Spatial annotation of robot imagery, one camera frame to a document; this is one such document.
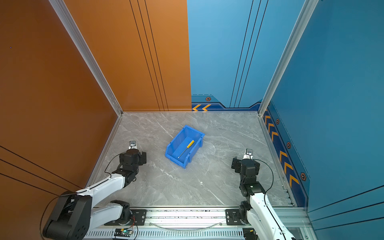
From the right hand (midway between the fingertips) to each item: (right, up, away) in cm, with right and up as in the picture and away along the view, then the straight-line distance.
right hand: (243, 158), depth 85 cm
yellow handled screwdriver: (-31, +7, +14) cm, 34 cm away
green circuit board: (-62, -32, -15) cm, 71 cm away
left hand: (-65, +3, +4) cm, 65 cm away
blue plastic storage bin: (-38, +8, +15) cm, 42 cm away
